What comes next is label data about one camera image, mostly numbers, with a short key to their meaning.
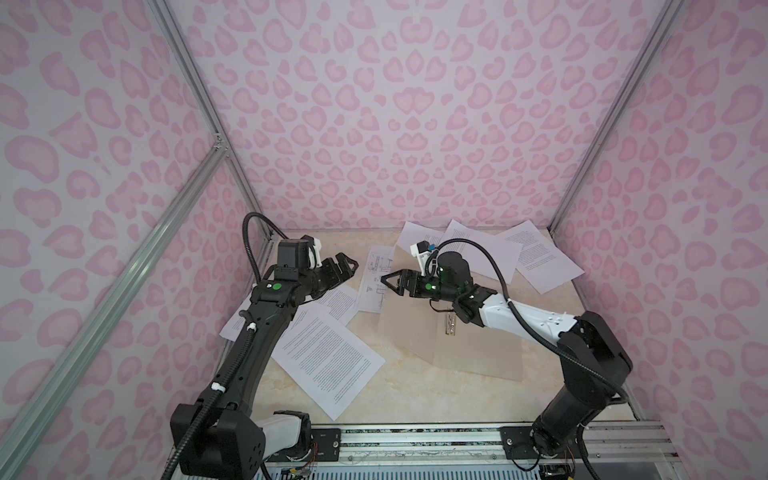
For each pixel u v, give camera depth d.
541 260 1.10
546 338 0.46
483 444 0.75
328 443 0.72
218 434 0.38
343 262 0.70
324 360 0.88
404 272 0.72
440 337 0.92
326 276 0.68
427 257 0.74
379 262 1.10
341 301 1.01
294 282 0.59
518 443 0.73
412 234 1.20
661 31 0.71
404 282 0.73
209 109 0.84
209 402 0.39
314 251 0.71
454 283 0.66
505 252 1.16
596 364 0.45
